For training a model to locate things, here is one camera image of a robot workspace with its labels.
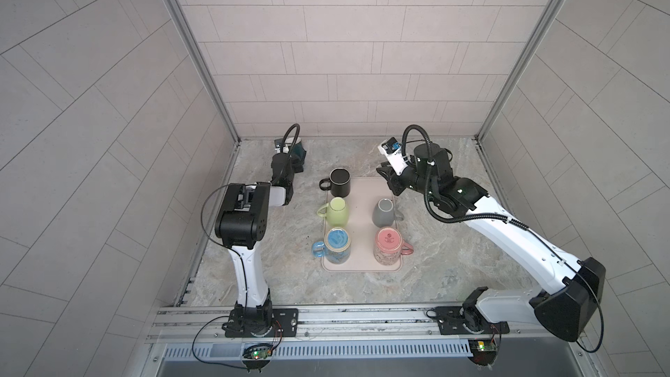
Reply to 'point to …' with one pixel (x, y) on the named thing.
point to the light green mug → (336, 211)
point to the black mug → (338, 182)
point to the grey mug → (384, 215)
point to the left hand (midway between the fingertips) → (298, 145)
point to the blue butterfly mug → (336, 249)
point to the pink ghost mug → (388, 246)
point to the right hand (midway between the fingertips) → (379, 166)
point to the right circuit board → (484, 351)
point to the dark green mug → (297, 149)
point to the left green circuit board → (256, 357)
